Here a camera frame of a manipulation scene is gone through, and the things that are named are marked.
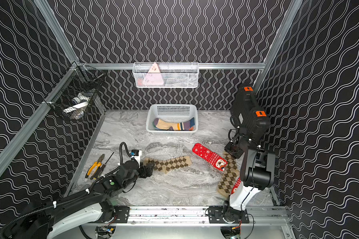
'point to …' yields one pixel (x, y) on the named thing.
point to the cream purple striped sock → (160, 124)
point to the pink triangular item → (154, 77)
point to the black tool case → (245, 113)
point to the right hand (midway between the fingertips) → (230, 151)
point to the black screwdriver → (101, 169)
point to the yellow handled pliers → (93, 169)
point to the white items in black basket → (80, 103)
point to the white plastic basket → (172, 120)
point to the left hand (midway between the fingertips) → (149, 162)
